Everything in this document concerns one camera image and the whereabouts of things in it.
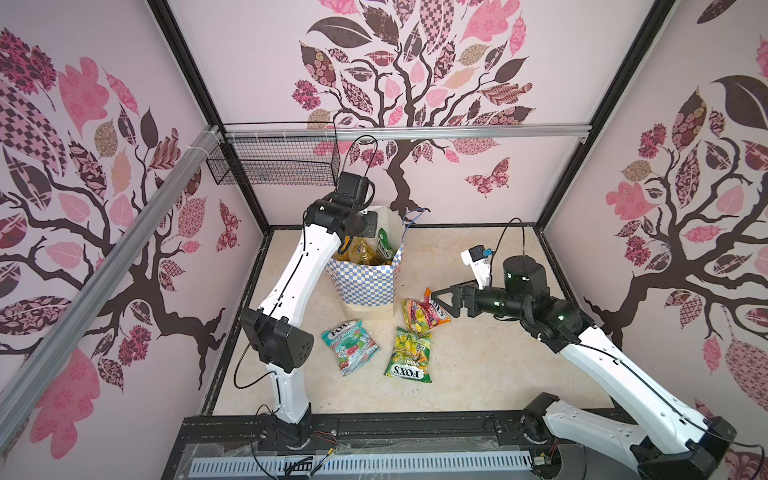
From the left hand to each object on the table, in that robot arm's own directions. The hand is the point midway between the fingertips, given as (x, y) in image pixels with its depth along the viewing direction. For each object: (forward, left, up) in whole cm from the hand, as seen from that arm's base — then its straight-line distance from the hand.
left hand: (364, 226), depth 80 cm
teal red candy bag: (-23, +4, -26) cm, 35 cm away
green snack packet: (+8, -5, -17) cm, 19 cm away
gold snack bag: (+3, +1, -13) cm, 14 cm away
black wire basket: (+29, +30, +4) cm, 42 cm away
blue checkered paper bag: (-13, -2, -12) cm, 18 cm away
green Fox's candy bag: (-27, -13, -24) cm, 39 cm away
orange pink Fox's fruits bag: (-14, -18, -25) cm, 34 cm away
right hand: (-20, -19, 0) cm, 28 cm away
